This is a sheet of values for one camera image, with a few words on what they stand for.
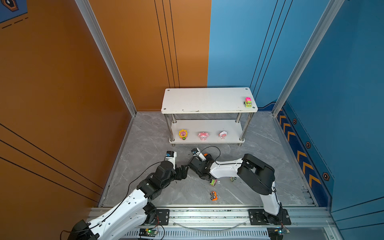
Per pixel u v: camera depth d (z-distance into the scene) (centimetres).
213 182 82
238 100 79
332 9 70
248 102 74
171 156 71
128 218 57
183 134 94
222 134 93
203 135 92
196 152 83
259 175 52
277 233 70
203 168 71
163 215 74
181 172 72
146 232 71
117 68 96
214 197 77
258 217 73
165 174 60
